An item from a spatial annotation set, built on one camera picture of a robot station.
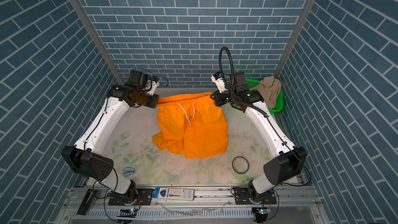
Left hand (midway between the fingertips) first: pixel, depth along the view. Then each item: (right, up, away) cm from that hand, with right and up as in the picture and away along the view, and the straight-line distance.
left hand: (156, 100), depth 79 cm
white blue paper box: (+9, -45, -6) cm, 46 cm away
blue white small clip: (-15, -37, 0) cm, 40 cm away
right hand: (+28, +3, -3) cm, 29 cm away
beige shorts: (+70, +8, +29) cm, 76 cm away
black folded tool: (-29, -46, -8) cm, 55 cm away
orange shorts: (+17, -14, +7) cm, 23 cm away
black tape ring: (+49, -35, +5) cm, 60 cm away
